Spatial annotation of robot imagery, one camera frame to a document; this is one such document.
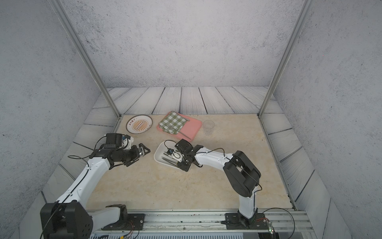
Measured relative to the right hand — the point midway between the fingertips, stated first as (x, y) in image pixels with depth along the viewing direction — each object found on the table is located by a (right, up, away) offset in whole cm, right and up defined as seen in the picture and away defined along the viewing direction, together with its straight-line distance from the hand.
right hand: (182, 163), depth 89 cm
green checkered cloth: (-10, +24, +26) cm, 37 cm away
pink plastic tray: (+4, +18, +23) cm, 30 cm away
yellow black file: (-8, 0, +5) cm, 9 cm away
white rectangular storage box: (-12, +4, +10) cm, 16 cm away
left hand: (-19, +7, -7) cm, 21 cm away
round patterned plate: (-35, +23, +26) cm, 50 cm away
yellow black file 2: (-6, +2, +5) cm, 8 cm away
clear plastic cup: (+17, +22, +21) cm, 35 cm away
